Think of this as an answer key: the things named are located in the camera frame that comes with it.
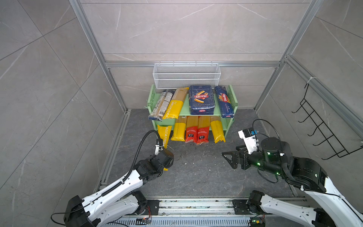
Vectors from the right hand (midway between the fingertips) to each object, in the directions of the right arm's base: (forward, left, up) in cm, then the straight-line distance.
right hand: (231, 151), depth 59 cm
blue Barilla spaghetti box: (+28, -4, -2) cm, 29 cm away
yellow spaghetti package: (+25, -1, -18) cm, 31 cm away
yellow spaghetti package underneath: (+20, +32, -13) cm, 40 cm away
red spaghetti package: (+25, +15, -17) cm, 34 cm away
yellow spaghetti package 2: (+21, +23, -18) cm, 36 cm away
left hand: (+9, +30, -18) cm, 37 cm away
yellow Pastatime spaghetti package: (+30, +26, -3) cm, 40 cm away
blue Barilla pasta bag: (+33, +9, 0) cm, 34 cm away
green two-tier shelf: (+32, -10, -21) cm, 40 cm away
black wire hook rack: (+10, -48, -2) cm, 49 cm away
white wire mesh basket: (+62, +21, -3) cm, 66 cm away
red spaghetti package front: (+22, +8, -18) cm, 29 cm away
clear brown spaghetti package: (+32, +33, -3) cm, 46 cm away
